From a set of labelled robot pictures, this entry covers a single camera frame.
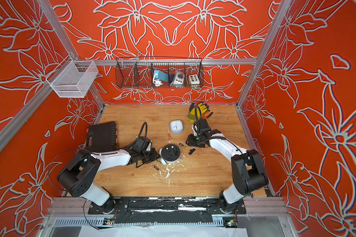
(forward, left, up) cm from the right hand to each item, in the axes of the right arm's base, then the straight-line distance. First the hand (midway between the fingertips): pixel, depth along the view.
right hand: (185, 142), depth 88 cm
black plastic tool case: (+4, +55, -3) cm, 56 cm away
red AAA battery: (+10, +11, -7) cm, 17 cm away
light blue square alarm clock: (+16, +6, -5) cm, 18 cm away
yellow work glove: (+26, -5, -7) cm, 28 cm away
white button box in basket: (+35, -6, +21) cm, 41 cm away
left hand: (-6, +15, -7) cm, 18 cm away
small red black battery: (-13, +17, -7) cm, 23 cm away
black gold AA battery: (+2, +2, -7) cm, 8 cm away
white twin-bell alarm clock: (-7, +10, -3) cm, 12 cm away
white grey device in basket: (+31, +5, +24) cm, 40 cm away
